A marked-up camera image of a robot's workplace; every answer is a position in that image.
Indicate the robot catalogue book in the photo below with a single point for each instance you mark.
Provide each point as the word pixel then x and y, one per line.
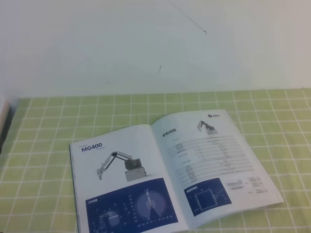
pixel 181 172

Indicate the green checked tablecloth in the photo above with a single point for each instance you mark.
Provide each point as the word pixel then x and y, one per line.
pixel 36 189

